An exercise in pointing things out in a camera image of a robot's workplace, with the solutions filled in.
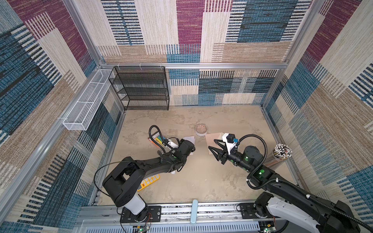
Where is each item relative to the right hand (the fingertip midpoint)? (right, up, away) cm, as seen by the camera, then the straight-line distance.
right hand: (212, 145), depth 73 cm
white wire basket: (-80, +16, +20) cm, 84 cm away
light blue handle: (-9, -32, -2) cm, 33 cm away
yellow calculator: (-34, -21, +10) cm, 41 cm away
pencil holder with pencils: (+35, -4, +2) cm, 35 cm away
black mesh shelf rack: (-47, +37, +38) cm, 71 cm away
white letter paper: (-9, 0, +26) cm, 28 cm away
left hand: (-13, -1, +17) cm, 21 cm away
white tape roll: (-3, +6, +33) cm, 34 cm away
